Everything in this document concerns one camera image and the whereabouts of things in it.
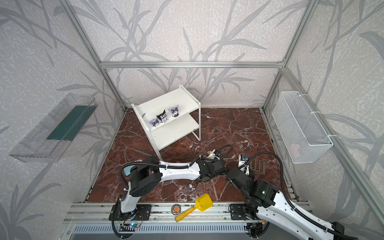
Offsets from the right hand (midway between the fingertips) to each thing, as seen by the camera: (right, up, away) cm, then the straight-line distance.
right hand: (234, 165), depth 78 cm
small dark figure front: (-22, -14, +3) cm, 26 cm away
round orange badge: (-30, -22, -3) cm, 37 cm away
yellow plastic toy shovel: (-17, -19, -1) cm, 25 cm away
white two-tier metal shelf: (-33, +26, -7) cm, 42 cm away
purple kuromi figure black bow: (-38, +23, -13) cm, 46 cm away
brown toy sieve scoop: (+17, -3, +10) cm, 19 cm away
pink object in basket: (+30, +9, -4) cm, 31 cm away
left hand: (-15, +2, +10) cm, 19 cm away
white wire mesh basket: (+25, +16, -16) cm, 34 cm away
